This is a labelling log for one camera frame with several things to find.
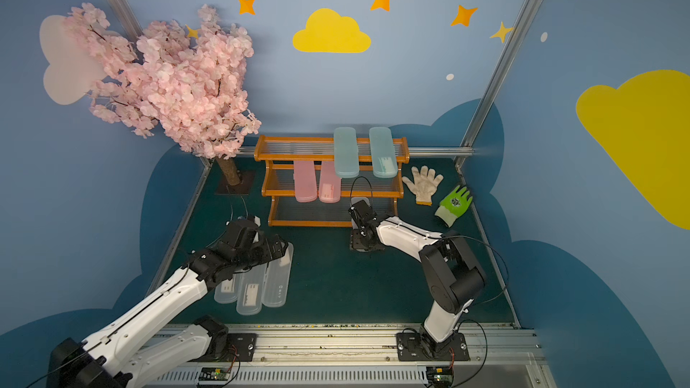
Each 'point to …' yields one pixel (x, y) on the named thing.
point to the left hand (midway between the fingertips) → (277, 243)
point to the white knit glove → (424, 184)
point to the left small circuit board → (214, 374)
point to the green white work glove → (453, 206)
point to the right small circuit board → (439, 376)
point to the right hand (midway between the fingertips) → (366, 239)
